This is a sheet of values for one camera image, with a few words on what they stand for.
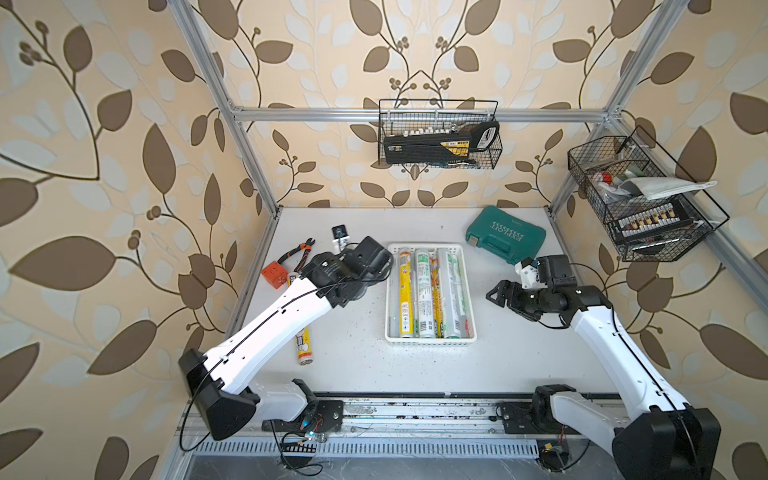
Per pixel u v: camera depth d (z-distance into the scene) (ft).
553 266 2.04
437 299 3.00
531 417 2.38
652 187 2.10
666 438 1.24
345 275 1.53
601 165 2.64
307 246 3.55
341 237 2.05
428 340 2.65
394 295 3.07
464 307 2.92
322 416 2.42
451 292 2.90
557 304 1.84
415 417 2.47
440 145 2.70
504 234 3.47
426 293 2.91
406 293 2.92
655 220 2.19
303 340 2.76
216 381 1.26
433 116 2.97
